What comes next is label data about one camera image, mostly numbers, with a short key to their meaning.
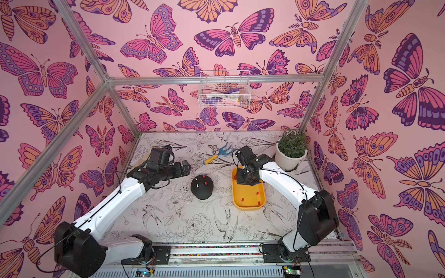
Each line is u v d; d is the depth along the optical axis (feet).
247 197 2.95
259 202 2.90
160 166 1.99
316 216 1.40
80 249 1.28
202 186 2.82
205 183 2.74
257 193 3.02
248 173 1.95
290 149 2.95
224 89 3.14
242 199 2.94
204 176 2.85
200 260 2.39
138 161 3.45
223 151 3.60
